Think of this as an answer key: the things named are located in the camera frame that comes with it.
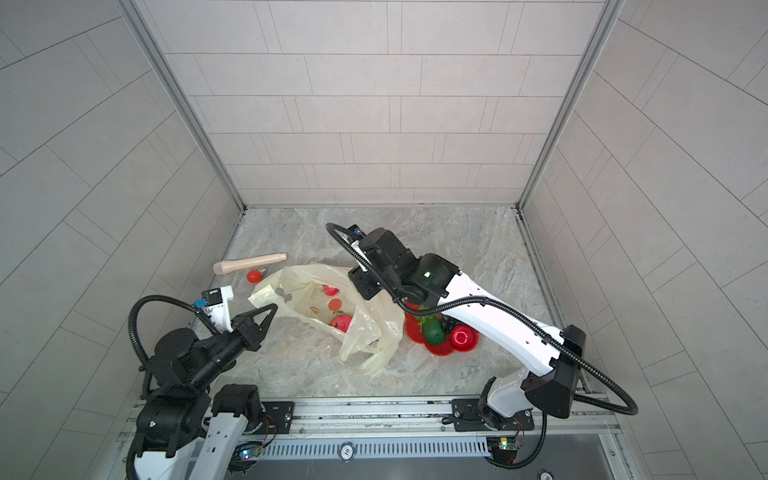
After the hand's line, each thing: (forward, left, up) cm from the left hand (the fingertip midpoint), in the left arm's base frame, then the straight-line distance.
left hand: (283, 307), depth 65 cm
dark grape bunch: (+5, -40, -19) cm, 44 cm away
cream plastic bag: (+15, -3, -23) cm, 27 cm away
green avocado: (+2, -35, -18) cm, 40 cm away
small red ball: (+21, +21, -22) cm, 36 cm away
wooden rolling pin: (+23, +29, -20) cm, 42 cm away
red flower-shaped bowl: (0, -43, -18) cm, 46 cm away
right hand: (+8, -15, +2) cm, 17 cm away
